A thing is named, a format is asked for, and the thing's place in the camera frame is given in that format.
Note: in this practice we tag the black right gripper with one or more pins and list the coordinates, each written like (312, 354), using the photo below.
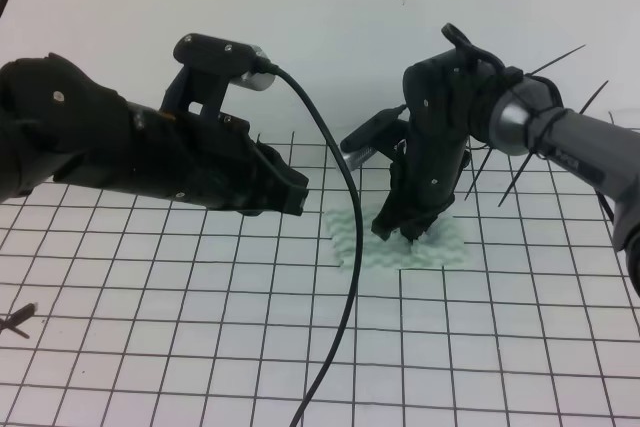
(425, 175)

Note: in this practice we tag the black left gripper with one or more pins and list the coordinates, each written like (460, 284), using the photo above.
(216, 165)

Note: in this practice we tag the green wavy striped towel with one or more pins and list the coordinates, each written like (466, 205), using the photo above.
(441, 246)

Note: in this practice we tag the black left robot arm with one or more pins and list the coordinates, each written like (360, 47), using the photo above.
(56, 123)

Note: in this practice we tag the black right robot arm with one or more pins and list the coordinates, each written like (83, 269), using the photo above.
(519, 114)

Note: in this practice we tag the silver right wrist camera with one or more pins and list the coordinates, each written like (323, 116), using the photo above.
(382, 133)

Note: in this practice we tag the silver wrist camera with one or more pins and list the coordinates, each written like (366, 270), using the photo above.
(241, 63)
(382, 133)

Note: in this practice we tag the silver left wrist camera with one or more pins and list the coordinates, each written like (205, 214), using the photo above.
(241, 63)

